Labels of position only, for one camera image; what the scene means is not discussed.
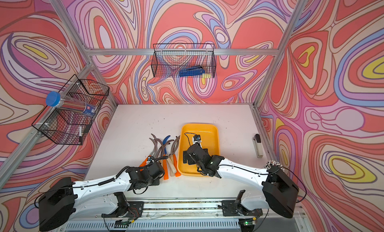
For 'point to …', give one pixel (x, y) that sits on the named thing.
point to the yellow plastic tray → (209, 133)
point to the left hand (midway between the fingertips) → (159, 179)
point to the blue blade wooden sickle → (164, 142)
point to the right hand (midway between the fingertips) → (191, 156)
